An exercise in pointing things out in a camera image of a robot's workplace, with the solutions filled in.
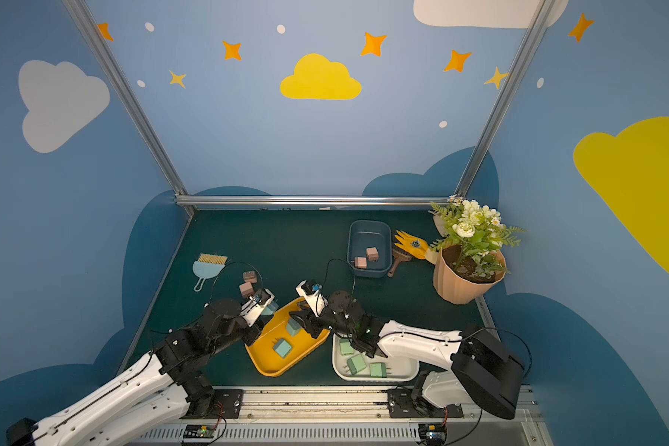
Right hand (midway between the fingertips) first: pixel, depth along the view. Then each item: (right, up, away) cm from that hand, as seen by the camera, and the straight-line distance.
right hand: (298, 306), depth 76 cm
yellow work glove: (+43, +15, +30) cm, 54 cm away
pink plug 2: (+20, +10, +27) cm, 35 cm away
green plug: (+14, -14, +6) cm, 20 cm away
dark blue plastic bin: (+24, +21, +39) cm, 50 cm away
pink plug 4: (-20, +6, +20) cm, 29 cm away
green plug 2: (+23, -19, +2) cm, 30 cm away
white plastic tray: (+30, -19, +3) cm, 36 cm away
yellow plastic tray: (-10, -18, +5) cm, 21 cm away
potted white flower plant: (+54, +11, +13) cm, 57 cm away
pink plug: (+24, +13, +29) cm, 40 cm away
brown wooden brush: (+35, +12, +28) cm, 46 cm away
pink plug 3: (-21, +1, +19) cm, 28 cm away
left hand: (-9, 0, +1) cm, 10 cm away
